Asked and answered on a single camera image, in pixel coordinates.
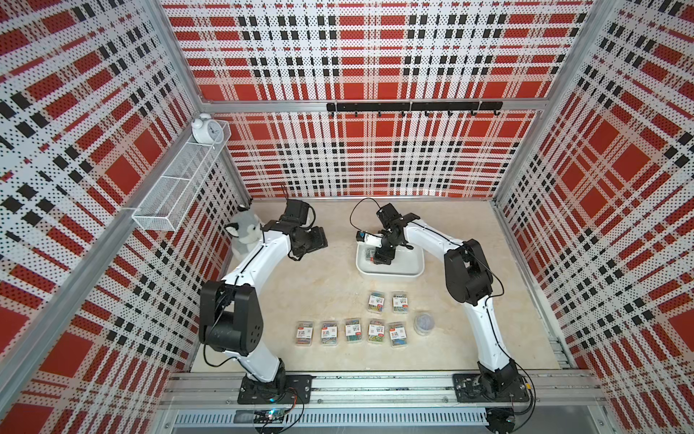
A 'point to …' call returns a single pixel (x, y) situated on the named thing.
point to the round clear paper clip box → (424, 323)
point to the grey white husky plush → (245, 230)
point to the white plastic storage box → (407, 263)
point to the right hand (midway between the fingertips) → (383, 248)
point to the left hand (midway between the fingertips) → (324, 243)
